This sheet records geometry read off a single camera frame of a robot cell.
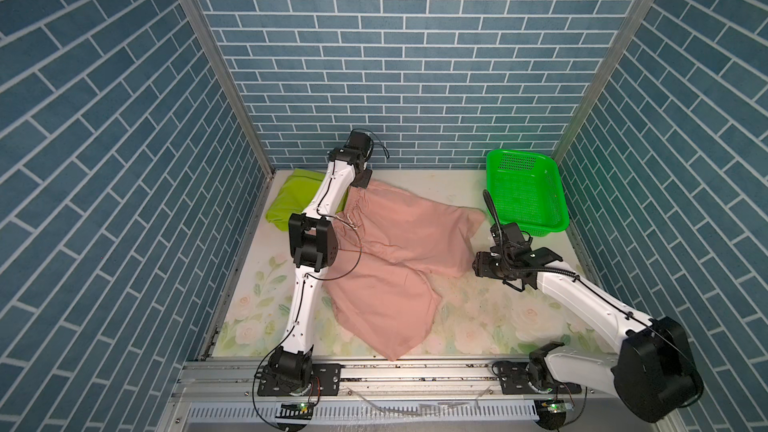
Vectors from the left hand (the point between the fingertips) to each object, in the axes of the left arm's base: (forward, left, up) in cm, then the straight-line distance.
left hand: (355, 177), depth 102 cm
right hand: (-31, -38, -3) cm, 49 cm away
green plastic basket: (+4, -66, -12) cm, 67 cm away
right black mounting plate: (-59, -43, -11) cm, 74 cm away
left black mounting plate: (-59, +4, -13) cm, 60 cm away
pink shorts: (-23, -13, -10) cm, 28 cm away
